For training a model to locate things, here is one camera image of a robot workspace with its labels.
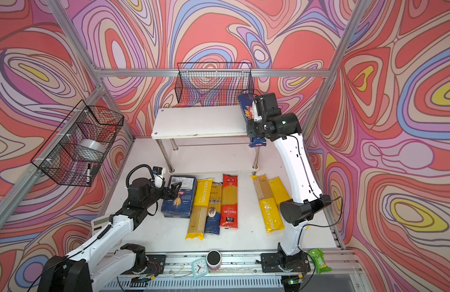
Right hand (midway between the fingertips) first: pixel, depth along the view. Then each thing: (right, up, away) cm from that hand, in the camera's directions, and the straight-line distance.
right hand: (255, 132), depth 73 cm
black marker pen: (-68, -17, -1) cm, 70 cm away
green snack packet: (+26, -54, -1) cm, 60 cm away
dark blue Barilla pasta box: (-33, -33, +9) cm, 47 cm away
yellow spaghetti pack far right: (+16, -28, +20) cm, 38 cm away
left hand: (-36, -22, +11) cm, 44 cm away
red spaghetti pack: (-10, -36, +12) cm, 39 cm away
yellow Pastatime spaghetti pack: (-25, -39, +9) cm, 48 cm away
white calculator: (-71, -41, +9) cm, 82 cm away
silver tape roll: (-67, -5, 0) cm, 67 cm away
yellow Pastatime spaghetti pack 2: (+9, -35, +13) cm, 39 cm away
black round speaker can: (-17, -50, -3) cm, 53 cm away
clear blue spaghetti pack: (-18, -40, +11) cm, 45 cm away
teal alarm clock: (-23, -54, -2) cm, 59 cm away
